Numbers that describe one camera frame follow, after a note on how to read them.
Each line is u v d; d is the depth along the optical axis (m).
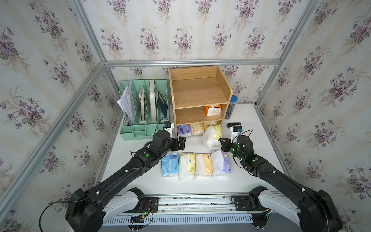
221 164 0.81
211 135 0.85
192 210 0.73
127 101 0.85
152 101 0.92
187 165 0.82
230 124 1.04
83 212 0.37
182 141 0.69
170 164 0.82
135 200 0.60
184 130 0.96
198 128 0.96
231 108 1.02
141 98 0.95
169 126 0.67
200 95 0.82
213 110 0.86
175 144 0.67
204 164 0.81
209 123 0.98
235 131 0.72
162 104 1.04
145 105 1.01
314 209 0.39
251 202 0.66
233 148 0.71
